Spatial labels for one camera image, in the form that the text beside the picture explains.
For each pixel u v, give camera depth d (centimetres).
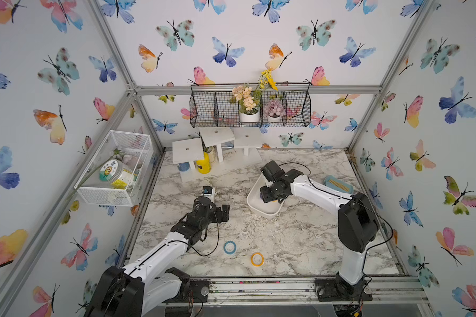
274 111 87
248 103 82
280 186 66
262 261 81
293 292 75
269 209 92
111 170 63
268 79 82
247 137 105
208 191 74
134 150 78
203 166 103
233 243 85
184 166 105
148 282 44
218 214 76
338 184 104
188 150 99
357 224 48
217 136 96
